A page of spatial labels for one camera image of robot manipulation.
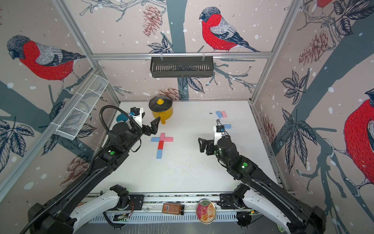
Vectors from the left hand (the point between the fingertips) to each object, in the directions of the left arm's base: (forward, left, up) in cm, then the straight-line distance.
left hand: (153, 112), depth 70 cm
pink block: (+5, +1, -32) cm, 32 cm away
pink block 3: (+25, -45, -33) cm, 61 cm away
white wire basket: (-1, +49, -10) cm, 50 cm away
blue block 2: (+25, -40, -32) cm, 57 cm away
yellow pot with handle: (+16, 0, -22) cm, 27 cm away
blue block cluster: (-7, +2, -33) cm, 34 cm away
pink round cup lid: (-38, -26, -29) cm, 54 cm away
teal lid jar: (+17, +31, -26) cm, 44 cm away
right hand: (-7, -27, -12) cm, 30 cm away
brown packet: (-37, -11, -28) cm, 48 cm away
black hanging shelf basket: (+49, -11, -6) cm, 51 cm away
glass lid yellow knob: (+27, +4, -20) cm, 34 cm away
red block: (-1, +2, -33) cm, 33 cm away
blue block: (+4, +6, -33) cm, 33 cm away
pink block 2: (+3, -3, -33) cm, 33 cm away
